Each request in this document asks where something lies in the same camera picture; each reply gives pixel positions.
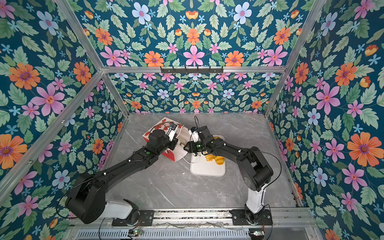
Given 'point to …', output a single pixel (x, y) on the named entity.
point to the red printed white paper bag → (179, 151)
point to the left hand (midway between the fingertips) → (177, 130)
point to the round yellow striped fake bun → (216, 137)
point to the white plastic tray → (200, 166)
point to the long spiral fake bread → (210, 157)
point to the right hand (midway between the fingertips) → (186, 146)
